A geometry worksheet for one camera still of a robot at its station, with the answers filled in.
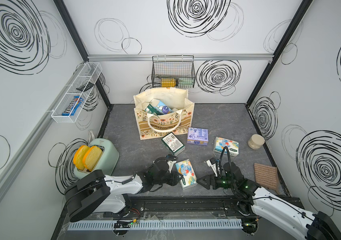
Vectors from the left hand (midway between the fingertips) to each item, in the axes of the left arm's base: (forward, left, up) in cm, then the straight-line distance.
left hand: (181, 177), depth 80 cm
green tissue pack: (+20, +5, +2) cm, 20 cm away
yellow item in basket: (+45, +10, +29) cm, 54 cm away
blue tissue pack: (+35, +11, +17) cm, 40 cm away
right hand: (-2, -10, +1) cm, 11 cm away
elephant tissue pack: (+4, -2, +2) cm, 5 cm away
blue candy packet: (+20, +53, +31) cm, 65 cm away
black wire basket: (+60, +6, +26) cm, 66 cm away
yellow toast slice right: (+3, +44, +17) cm, 47 cm away
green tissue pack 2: (+32, +18, +19) cm, 41 cm away
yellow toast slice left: (+1, +49, +17) cm, 52 cm away
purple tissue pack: (+25, -11, +3) cm, 28 cm away
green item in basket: (+46, -2, +29) cm, 54 cm away
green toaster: (+3, +38, +10) cm, 39 cm away
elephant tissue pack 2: (+20, -32, +2) cm, 38 cm away
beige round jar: (+22, -46, +4) cm, 51 cm away
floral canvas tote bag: (+26, +18, +11) cm, 33 cm away
